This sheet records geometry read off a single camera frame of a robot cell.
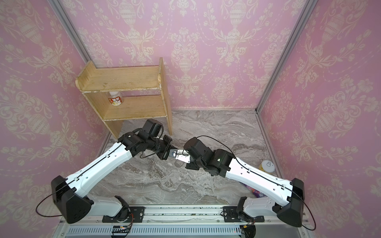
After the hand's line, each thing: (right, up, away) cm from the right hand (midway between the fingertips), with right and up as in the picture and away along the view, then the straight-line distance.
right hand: (187, 151), depth 71 cm
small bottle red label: (-45, +29, +19) cm, 57 cm away
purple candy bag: (+37, -24, +8) cm, 45 cm away
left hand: (-2, +1, -2) cm, 3 cm away
